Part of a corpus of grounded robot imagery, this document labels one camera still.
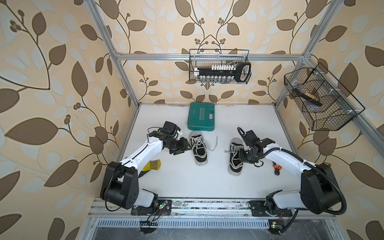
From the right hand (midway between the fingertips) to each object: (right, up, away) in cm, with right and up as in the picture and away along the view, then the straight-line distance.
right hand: (241, 159), depth 87 cm
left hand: (-32, +8, -4) cm, 33 cm away
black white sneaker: (-25, +6, +4) cm, 26 cm away
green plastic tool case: (-23, +26, +20) cm, 40 cm away
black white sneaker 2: (-5, -2, -7) cm, 9 cm away
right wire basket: (+36, +33, -12) cm, 50 cm away
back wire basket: (-28, +59, +9) cm, 66 cm away
